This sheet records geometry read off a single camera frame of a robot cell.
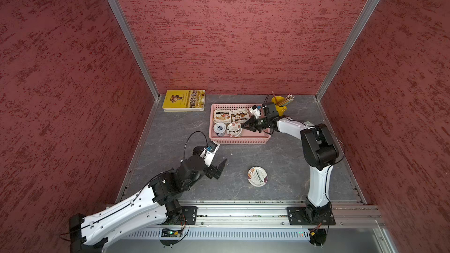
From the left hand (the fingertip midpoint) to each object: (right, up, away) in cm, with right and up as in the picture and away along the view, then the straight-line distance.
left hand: (215, 156), depth 73 cm
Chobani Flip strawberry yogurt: (+2, +16, +31) cm, 35 cm away
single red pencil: (+34, +29, +33) cm, 56 cm away
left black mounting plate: (-11, -25, +2) cm, 28 cm away
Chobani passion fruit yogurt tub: (+19, -12, +8) cm, 24 cm away
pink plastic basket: (+17, +5, +26) cm, 32 cm away
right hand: (+13, +10, +22) cm, 28 cm away
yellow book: (-24, +26, +41) cm, 54 cm away
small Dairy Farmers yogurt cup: (+1, +9, +24) cm, 26 cm away
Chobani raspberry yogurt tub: (+9, +9, +24) cm, 27 cm away
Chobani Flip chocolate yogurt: (+13, +17, +33) cm, 39 cm away
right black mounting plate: (+36, -26, +1) cm, 45 cm away
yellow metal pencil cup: (+37, +20, +31) cm, 52 cm away
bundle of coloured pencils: (+39, +26, +25) cm, 54 cm away
